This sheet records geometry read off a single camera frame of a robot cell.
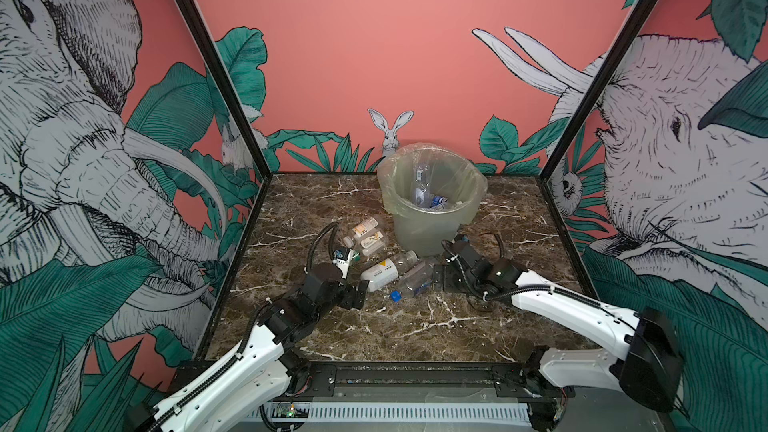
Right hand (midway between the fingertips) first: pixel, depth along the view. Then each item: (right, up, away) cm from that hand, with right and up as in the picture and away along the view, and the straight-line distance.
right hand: (440, 275), depth 81 cm
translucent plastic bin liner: (0, +26, +20) cm, 33 cm away
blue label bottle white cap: (+2, +20, +15) cm, 25 cm away
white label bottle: (-15, 0, +7) cm, 16 cm away
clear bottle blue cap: (-6, -5, +12) cm, 14 cm away
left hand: (-24, +1, -3) cm, 24 cm away
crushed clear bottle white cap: (-3, +22, +16) cm, 27 cm away
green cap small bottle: (-28, +7, +16) cm, 32 cm away
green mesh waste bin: (-4, +9, +11) cm, 14 cm away
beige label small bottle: (-19, +7, +13) cm, 25 cm away
